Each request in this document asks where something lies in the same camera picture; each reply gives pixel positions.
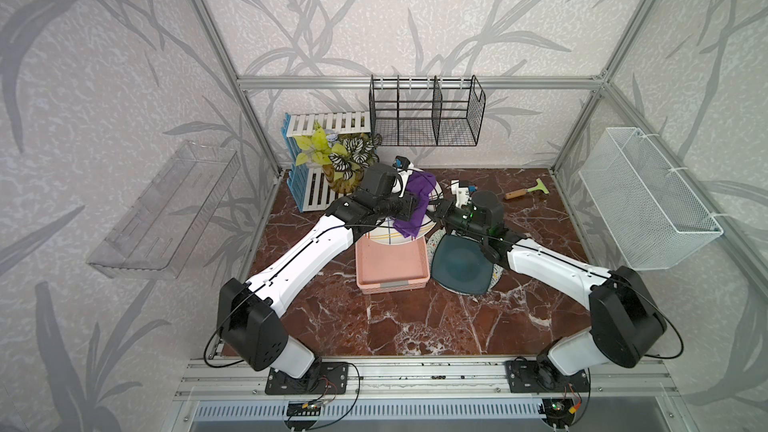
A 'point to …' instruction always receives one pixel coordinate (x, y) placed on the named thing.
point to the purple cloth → (421, 184)
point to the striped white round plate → (386, 230)
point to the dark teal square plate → (459, 264)
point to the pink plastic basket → (391, 268)
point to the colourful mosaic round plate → (496, 272)
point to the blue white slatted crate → (308, 183)
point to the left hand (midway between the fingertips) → (416, 199)
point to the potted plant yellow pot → (342, 156)
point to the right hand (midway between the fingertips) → (416, 203)
